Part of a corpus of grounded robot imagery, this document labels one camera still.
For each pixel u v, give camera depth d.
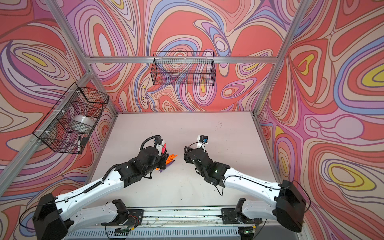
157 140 0.66
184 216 0.75
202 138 0.66
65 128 0.72
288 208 0.39
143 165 0.57
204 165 0.56
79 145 0.72
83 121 0.72
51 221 0.38
